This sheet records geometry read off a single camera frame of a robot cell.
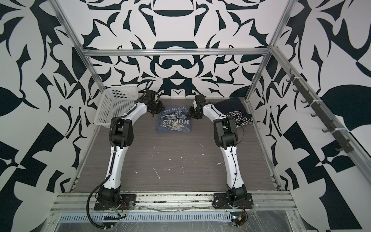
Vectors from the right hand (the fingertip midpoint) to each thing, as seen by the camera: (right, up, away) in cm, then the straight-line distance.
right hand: (189, 112), depth 107 cm
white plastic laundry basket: (-58, +8, +9) cm, 60 cm away
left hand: (-19, +5, +2) cm, 19 cm away
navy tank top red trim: (+34, +4, +5) cm, 35 cm away
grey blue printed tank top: (-10, -5, -6) cm, 13 cm away
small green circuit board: (+23, -52, -36) cm, 67 cm away
